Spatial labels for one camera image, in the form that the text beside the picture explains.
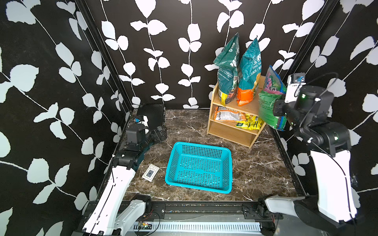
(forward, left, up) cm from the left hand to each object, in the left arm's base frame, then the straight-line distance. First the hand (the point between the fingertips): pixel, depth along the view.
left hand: (160, 128), depth 73 cm
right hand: (-2, -50, +23) cm, 56 cm away
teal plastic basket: (-10, -21, -29) cm, 37 cm away
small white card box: (-12, +9, -27) cm, 31 cm away
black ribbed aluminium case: (+33, +12, -24) cm, 42 cm away
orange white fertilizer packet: (+16, -36, -8) cm, 40 cm away
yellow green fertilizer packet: (+8, -52, -8) cm, 53 cm away
